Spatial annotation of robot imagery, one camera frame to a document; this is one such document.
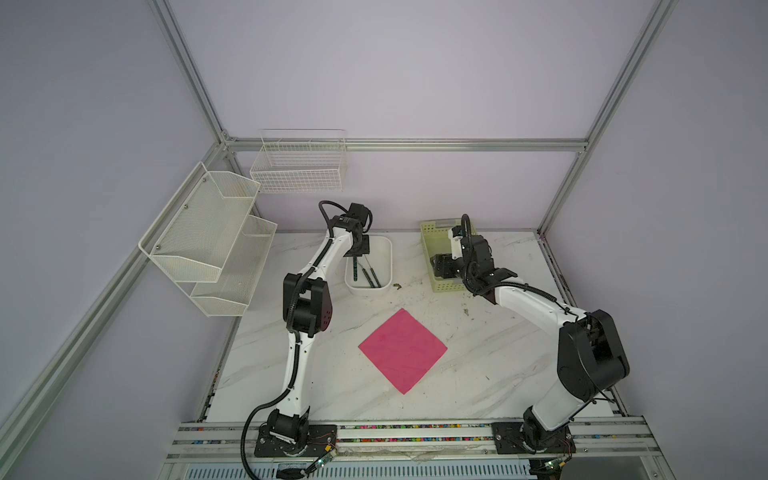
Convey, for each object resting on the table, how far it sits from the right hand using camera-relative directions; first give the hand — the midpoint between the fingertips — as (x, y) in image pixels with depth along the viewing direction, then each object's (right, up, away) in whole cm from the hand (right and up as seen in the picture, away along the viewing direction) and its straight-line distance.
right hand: (439, 256), depth 90 cm
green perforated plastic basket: (+2, +6, +20) cm, 21 cm away
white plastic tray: (-19, -1, +23) cm, 30 cm away
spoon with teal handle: (-27, -4, +8) cm, 28 cm away
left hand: (-27, +2, +11) cm, 29 cm away
